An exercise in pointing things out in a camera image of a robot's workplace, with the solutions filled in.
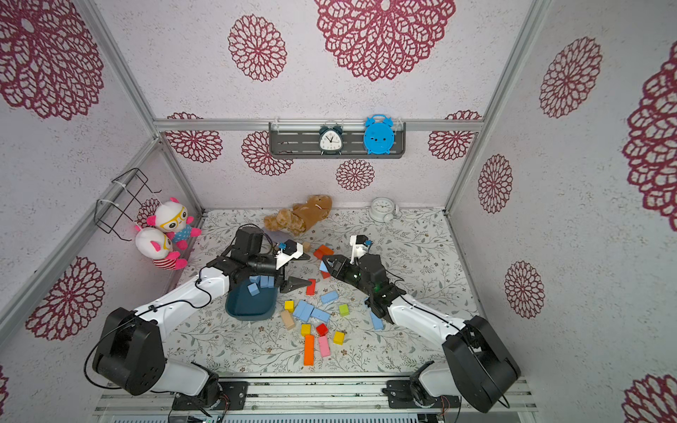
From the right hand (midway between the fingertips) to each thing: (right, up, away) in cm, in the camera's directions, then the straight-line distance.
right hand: (321, 257), depth 79 cm
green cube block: (+7, -19, +11) cm, 23 cm away
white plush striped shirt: (-53, +3, +5) cm, 53 cm away
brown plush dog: (-9, +14, +27) cm, 32 cm away
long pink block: (+1, -29, +5) cm, 29 cm away
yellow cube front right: (+5, -26, +5) cm, 27 cm away
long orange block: (-4, -29, +3) cm, 30 cm away
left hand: (-4, -3, 0) cm, 6 cm away
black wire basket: (-58, +14, -4) cm, 60 cm away
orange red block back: (-1, 0, +26) cm, 26 cm away
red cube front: (0, -24, +7) cm, 25 cm away
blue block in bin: (-21, -10, +16) cm, 28 cm away
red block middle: (0, -8, +20) cm, 22 cm away
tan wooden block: (-12, -21, +9) cm, 26 cm away
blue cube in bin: (-24, -12, +12) cm, 30 cm away
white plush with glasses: (-54, +13, +14) cm, 58 cm away
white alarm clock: (+25, +18, +38) cm, 49 cm away
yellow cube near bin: (-12, -18, +12) cm, 24 cm away
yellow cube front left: (-6, -24, +6) cm, 25 cm away
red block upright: (-5, -13, +16) cm, 22 cm away
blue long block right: (+18, -22, +9) cm, 30 cm away
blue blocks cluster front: (-7, -19, +11) cm, 23 cm away
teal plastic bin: (-28, -17, +11) cm, 35 cm away
